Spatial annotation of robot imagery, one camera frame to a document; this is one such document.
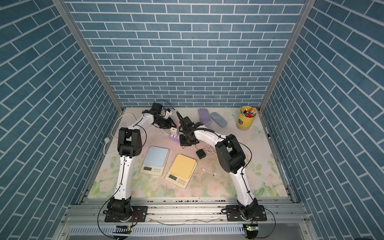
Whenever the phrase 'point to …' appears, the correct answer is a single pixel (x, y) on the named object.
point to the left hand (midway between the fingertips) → (177, 125)
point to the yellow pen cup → (246, 117)
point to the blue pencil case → (219, 119)
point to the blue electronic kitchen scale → (155, 160)
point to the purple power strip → (175, 139)
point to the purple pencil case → (205, 117)
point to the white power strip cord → (107, 138)
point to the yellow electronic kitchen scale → (181, 171)
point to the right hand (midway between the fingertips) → (183, 144)
